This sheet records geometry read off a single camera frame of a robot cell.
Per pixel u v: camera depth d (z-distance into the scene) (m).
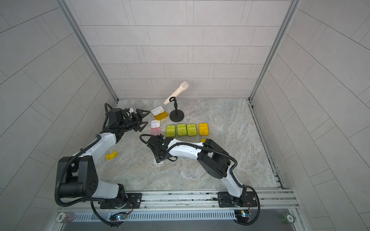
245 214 0.68
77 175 0.42
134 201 0.71
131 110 0.81
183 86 0.84
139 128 0.81
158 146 0.66
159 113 1.06
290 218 0.62
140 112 0.76
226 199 0.71
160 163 0.77
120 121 0.68
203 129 0.99
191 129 0.97
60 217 0.61
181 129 0.97
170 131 0.98
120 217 0.65
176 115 1.05
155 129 0.99
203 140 0.92
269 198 0.73
